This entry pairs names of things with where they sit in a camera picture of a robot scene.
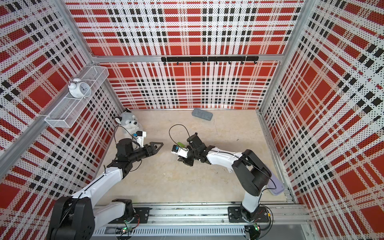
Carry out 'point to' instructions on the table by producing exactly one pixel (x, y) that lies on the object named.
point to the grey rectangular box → (202, 114)
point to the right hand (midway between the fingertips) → (183, 155)
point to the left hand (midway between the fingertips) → (162, 145)
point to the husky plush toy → (128, 120)
